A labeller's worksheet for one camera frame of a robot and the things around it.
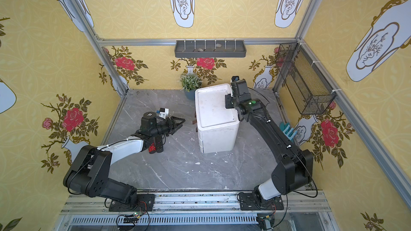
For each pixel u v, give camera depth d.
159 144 0.88
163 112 0.84
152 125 0.71
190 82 1.03
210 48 0.92
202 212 0.72
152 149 0.88
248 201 0.73
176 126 0.78
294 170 0.41
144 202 0.73
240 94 0.60
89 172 0.44
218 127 0.72
